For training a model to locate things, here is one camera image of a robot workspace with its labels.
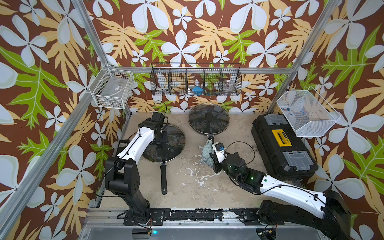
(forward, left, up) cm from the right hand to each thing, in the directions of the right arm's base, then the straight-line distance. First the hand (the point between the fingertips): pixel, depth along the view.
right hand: (209, 153), depth 77 cm
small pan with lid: (+37, -4, -14) cm, 40 cm away
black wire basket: (+48, +8, +13) cm, 51 cm away
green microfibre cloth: (0, +1, +4) cm, 4 cm away
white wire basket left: (+34, +56, +16) cm, 67 cm away
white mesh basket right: (+19, -57, +9) cm, 60 cm away
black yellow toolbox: (+2, -39, -1) cm, 39 cm away
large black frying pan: (-13, +24, -9) cm, 28 cm away
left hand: (+13, +27, -5) cm, 30 cm away
